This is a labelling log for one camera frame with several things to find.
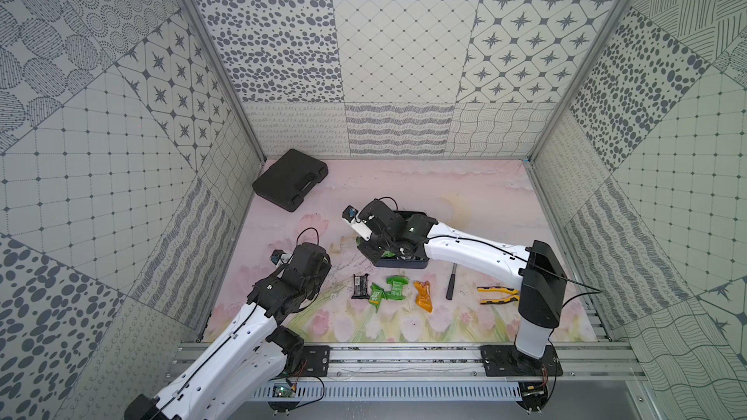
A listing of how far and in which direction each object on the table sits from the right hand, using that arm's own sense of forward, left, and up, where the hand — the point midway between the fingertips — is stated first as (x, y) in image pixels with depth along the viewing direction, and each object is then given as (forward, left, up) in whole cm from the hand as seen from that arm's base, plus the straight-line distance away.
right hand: (368, 239), depth 81 cm
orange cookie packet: (-12, -16, -14) cm, 24 cm away
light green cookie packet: (-11, -2, -13) cm, 17 cm away
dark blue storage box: (-1, -5, -14) cm, 15 cm away
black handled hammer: (-8, -25, -15) cm, 30 cm away
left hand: (-5, +11, -1) cm, 12 cm away
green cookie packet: (-8, -8, -14) cm, 18 cm away
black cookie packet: (-8, +3, -13) cm, 16 cm away
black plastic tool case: (+30, +34, -9) cm, 46 cm away
